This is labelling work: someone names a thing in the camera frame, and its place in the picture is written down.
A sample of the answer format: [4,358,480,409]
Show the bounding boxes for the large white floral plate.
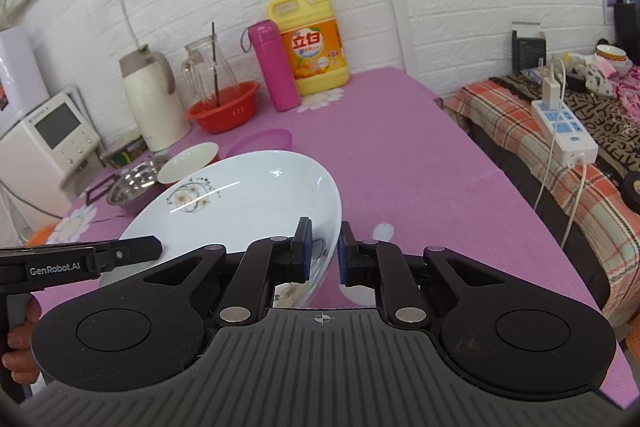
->
[100,150,342,308]

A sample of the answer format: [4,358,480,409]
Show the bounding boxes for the translucent purple plastic bowl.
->
[227,129,293,157]

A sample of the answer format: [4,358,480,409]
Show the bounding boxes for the red and white ceramic bowl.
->
[157,142,219,185]

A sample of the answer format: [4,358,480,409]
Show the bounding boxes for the stainless steel bowl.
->
[106,155,169,215]

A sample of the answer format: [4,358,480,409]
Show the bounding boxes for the stacked bowls on side table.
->
[596,44,632,76]

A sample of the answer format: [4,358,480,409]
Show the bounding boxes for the person's left hand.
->
[1,295,42,386]

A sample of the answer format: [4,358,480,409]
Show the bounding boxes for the orange stool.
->
[26,223,56,247]

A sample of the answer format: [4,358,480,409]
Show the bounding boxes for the purple floral tablecloth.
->
[26,69,638,426]

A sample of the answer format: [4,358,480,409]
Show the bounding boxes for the white countertop appliance with screen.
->
[1,92,102,229]

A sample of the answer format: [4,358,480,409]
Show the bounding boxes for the green instant noodle cup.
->
[99,130,148,169]

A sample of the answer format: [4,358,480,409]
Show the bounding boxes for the red plastic basket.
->
[186,81,259,134]

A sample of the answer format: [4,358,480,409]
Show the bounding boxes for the dark stirring stick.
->
[210,20,220,108]

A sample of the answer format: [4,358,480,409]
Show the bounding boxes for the white purple water purifier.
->
[0,26,49,135]

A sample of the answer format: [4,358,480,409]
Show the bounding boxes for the clear glass pitcher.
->
[181,35,239,105]

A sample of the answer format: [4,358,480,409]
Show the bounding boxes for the white thermos jug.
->
[119,44,191,152]

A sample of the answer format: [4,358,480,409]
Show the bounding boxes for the yellow dish soap bottle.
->
[267,0,350,96]

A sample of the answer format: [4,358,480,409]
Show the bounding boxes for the pink thermos bottle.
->
[240,20,302,112]

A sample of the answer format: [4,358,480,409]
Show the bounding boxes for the plaid orange blanket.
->
[446,79,639,326]

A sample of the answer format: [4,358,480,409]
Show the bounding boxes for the white blue power strip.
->
[532,100,599,168]

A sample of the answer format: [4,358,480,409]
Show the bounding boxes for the white charger plug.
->
[542,75,563,112]

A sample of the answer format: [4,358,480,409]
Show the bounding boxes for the black box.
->
[511,22,547,72]

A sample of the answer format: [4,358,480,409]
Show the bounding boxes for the black tape roll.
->
[620,171,640,213]

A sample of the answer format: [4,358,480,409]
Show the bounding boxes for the brown patterned cloth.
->
[486,74,639,185]

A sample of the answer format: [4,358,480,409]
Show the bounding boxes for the black speaker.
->
[613,0,640,65]

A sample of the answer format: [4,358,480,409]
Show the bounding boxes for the white power cable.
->
[531,58,589,251]

